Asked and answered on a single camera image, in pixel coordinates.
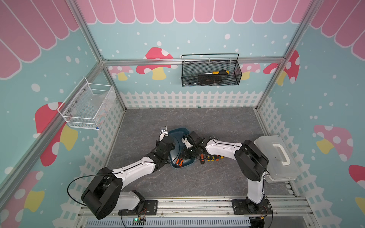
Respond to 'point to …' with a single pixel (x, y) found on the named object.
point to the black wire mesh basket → (195, 73)
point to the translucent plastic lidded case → (282, 166)
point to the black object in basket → (209, 79)
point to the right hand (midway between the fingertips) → (182, 156)
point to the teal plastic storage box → (176, 134)
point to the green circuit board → (137, 222)
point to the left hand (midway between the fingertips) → (168, 138)
